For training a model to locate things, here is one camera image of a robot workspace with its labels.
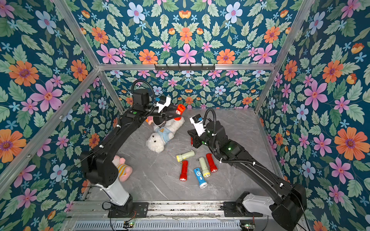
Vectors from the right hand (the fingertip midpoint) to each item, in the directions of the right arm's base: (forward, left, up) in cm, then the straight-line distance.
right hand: (192, 127), depth 71 cm
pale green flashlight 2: (-12, -8, -28) cm, 31 cm away
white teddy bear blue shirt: (+5, +25, -21) cm, 33 cm away
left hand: (+5, +7, +7) cm, 11 cm away
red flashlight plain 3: (+12, +2, -30) cm, 32 cm away
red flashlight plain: (-13, +5, -28) cm, 31 cm away
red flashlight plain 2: (-7, -12, -29) cm, 32 cm away
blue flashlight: (-19, -6, -27) cm, 33 cm away
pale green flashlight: (-3, +9, -27) cm, 28 cm away
